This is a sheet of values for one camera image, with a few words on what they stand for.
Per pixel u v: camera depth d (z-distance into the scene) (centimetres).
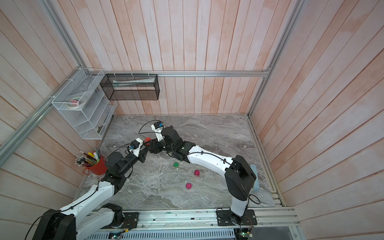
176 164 93
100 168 84
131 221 73
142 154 71
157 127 68
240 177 46
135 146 64
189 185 85
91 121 78
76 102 74
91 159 84
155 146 67
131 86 90
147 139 76
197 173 88
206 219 75
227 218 73
